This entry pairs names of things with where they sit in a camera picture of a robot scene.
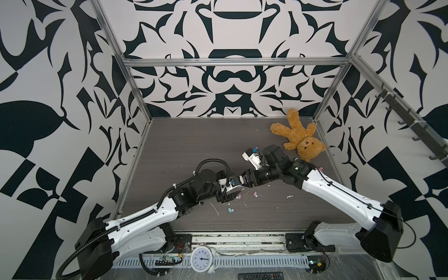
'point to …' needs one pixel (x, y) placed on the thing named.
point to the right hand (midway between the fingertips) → (238, 179)
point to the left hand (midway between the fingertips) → (233, 176)
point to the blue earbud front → (230, 210)
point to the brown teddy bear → (301, 139)
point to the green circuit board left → (168, 260)
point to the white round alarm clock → (205, 259)
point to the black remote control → (261, 276)
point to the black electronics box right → (316, 263)
